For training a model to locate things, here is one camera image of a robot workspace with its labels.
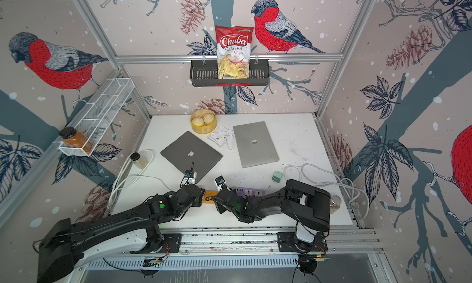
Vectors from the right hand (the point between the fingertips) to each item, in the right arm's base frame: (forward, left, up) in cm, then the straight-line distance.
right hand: (216, 196), depth 84 cm
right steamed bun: (+46, +11, +5) cm, 47 cm away
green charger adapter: (+11, -29, -1) cm, 31 cm away
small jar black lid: (+14, +41, +5) cm, 43 cm away
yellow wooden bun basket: (+41, +12, +1) cm, 42 cm away
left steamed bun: (+44, +17, +4) cm, 47 cm away
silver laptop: (+32, -18, -3) cm, 37 cm away
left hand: (+1, +5, +5) cm, 7 cm away
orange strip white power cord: (+13, +49, -3) cm, 50 cm away
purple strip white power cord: (+8, -67, -4) cm, 67 cm away
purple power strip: (+3, -13, 0) cm, 13 cm away
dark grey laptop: (+28, +20, -2) cm, 34 cm away
